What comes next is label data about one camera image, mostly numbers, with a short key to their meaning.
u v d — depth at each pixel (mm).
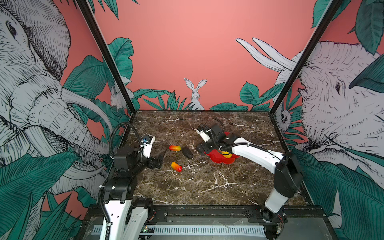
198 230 701
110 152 458
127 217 452
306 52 855
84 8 698
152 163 601
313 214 759
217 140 647
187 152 949
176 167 881
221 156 938
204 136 747
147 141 563
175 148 978
